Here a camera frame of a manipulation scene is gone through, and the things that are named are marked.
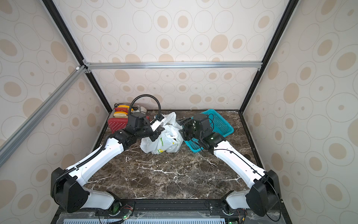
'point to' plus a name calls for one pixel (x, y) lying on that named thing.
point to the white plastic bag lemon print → (169, 140)
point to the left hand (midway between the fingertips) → (166, 127)
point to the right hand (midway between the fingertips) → (173, 125)
